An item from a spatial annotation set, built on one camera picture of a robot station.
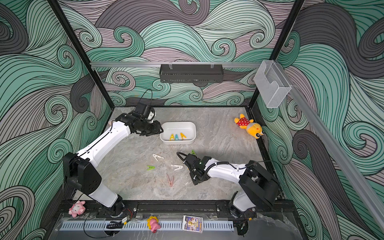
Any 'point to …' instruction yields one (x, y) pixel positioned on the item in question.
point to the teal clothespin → (176, 137)
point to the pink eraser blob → (110, 123)
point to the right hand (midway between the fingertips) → (196, 180)
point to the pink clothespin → (170, 182)
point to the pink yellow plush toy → (153, 223)
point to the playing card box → (192, 223)
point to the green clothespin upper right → (193, 152)
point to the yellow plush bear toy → (252, 128)
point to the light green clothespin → (150, 167)
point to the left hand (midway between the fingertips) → (160, 129)
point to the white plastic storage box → (178, 132)
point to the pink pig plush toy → (77, 208)
